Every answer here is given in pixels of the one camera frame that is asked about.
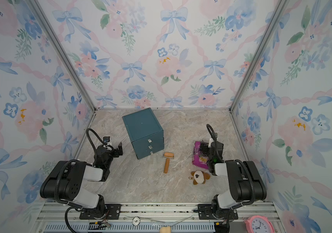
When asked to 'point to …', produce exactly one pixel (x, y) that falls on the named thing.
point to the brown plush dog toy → (199, 176)
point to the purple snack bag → (200, 161)
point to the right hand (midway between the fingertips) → (211, 140)
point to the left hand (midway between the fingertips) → (114, 142)
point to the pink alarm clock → (258, 224)
